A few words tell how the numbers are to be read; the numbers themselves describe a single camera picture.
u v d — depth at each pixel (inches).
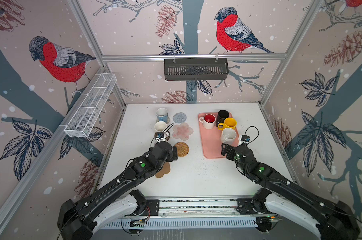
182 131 40.8
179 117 43.6
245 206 28.8
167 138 39.3
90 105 31.0
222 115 41.5
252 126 23.9
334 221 15.6
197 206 29.7
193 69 41.7
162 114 40.4
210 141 38.6
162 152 21.8
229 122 39.6
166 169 34.0
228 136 38.2
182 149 37.4
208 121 41.5
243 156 23.2
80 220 15.2
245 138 28.0
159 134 26.9
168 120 43.3
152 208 28.8
